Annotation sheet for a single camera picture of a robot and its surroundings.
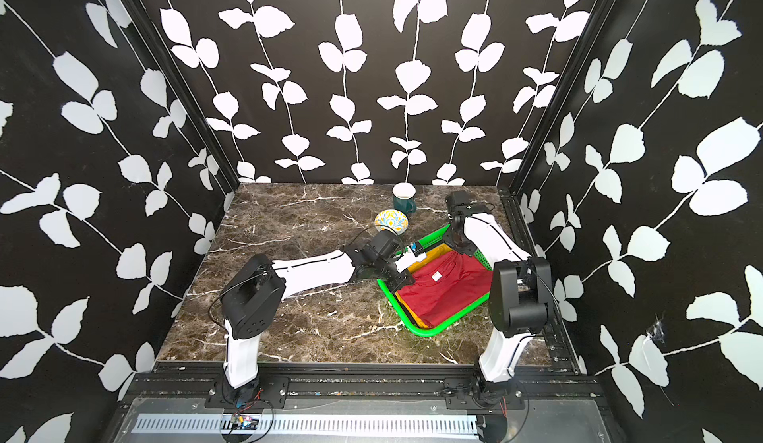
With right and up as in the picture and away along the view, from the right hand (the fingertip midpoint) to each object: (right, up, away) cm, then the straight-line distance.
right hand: (454, 238), depth 93 cm
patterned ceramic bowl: (-20, +6, +14) cm, 25 cm away
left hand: (-13, -10, -7) cm, 18 cm away
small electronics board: (-57, -42, -23) cm, 74 cm away
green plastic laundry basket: (-9, -1, 0) cm, 9 cm away
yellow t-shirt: (-8, -5, -2) cm, 9 cm away
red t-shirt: (-4, -13, -7) cm, 16 cm away
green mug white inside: (-16, +14, +11) cm, 24 cm away
